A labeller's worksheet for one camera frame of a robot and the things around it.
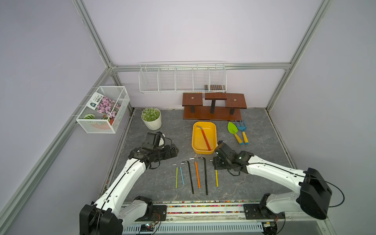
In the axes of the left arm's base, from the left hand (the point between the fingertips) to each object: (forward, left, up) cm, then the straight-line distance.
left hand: (172, 153), depth 79 cm
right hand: (-4, -24, -7) cm, 25 cm away
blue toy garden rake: (+25, -51, -15) cm, 58 cm away
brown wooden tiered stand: (+43, -16, -12) cm, 47 cm away
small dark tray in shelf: (+42, -30, +10) cm, 52 cm away
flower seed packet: (+20, +33, +20) cm, 44 cm away
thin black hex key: (-7, -9, -15) cm, 19 cm away
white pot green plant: (+29, +15, -3) cm, 33 cm away
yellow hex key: (-12, -25, -15) cm, 31 cm away
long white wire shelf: (+49, -8, +15) cm, 52 cm away
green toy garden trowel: (+24, -44, -16) cm, 52 cm away
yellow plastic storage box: (+16, -16, -15) cm, 28 cm away
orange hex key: (-7, -14, -14) cm, 21 cm away
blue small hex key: (-6, -4, -14) cm, 16 cm away
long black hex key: (+3, -18, -15) cm, 24 cm away
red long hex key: (+18, -21, -14) cm, 31 cm away
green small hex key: (-7, -1, -15) cm, 17 cm away
